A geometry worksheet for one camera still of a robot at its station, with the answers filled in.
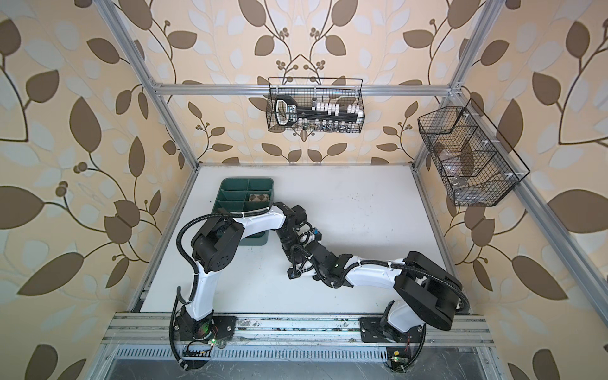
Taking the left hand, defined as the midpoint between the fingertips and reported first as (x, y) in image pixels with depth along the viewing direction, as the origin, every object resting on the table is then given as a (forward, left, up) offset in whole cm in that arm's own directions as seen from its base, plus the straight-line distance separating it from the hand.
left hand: (304, 264), depth 87 cm
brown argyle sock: (+28, +21, +4) cm, 35 cm away
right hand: (+3, -3, +2) cm, 5 cm away
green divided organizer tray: (+28, +27, +4) cm, 40 cm away
